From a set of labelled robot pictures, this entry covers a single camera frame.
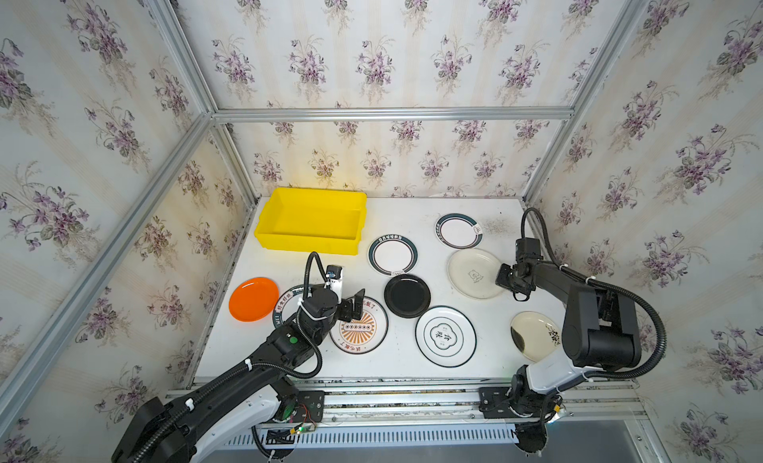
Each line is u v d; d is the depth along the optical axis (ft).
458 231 3.64
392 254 3.38
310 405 2.40
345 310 2.31
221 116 3.08
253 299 2.97
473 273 3.23
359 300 2.35
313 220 3.65
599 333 1.51
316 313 1.89
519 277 2.40
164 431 1.29
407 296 3.03
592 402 2.47
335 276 2.23
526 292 2.74
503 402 2.39
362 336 2.76
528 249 2.51
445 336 2.76
